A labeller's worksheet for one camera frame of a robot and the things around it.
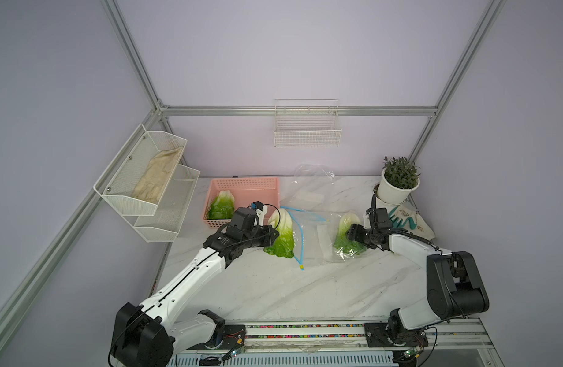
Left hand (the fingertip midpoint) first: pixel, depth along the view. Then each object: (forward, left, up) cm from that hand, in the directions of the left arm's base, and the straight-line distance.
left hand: (276, 237), depth 79 cm
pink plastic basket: (+35, +18, -15) cm, 42 cm away
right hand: (+8, -33, -14) cm, 37 cm away
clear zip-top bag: (+7, -17, -15) cm, 24 cm away
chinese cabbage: (+4, -27, -12) cm, 30 cm away
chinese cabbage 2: (+19, +24, -7) cm, 31 cm away
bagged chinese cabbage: (-3, -3, -1) cm, 4 cm away
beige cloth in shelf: (+17, +43, +14) cm, 48 cm away
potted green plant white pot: (+30, -53, 0) cm, 61 cm away
